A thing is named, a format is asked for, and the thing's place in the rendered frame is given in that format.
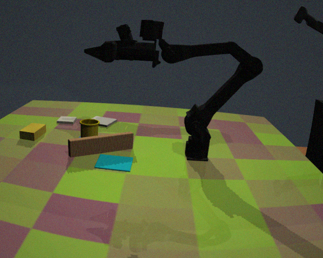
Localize yellow cup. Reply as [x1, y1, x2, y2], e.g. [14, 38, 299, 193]
[80, 119, 100, 138]

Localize yellow flat block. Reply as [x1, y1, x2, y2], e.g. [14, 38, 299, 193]
[19, 123, 46, 141]

